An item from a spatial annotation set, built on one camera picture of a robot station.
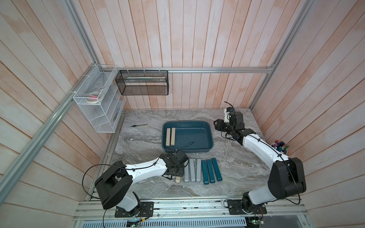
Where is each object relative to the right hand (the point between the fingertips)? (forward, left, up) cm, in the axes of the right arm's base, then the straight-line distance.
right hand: (216, 121), depth 89 cm
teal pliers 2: (-25, +1, -16) cm, 30 cm away
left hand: (-28, +25, -16) cm, 41 cm away
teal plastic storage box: (-1, +16, -16) cm, 23 cm away
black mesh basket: (+24, +49, +13) cm, 56 cm away
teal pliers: (-28, +8, -16) cm, 33 cm away
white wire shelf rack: (-7, +65, +13) cm, 66 cm away
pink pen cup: (-15, -37, -5) cm, 40 cm away
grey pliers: (-27, +15, -14) cm, 34 cm away
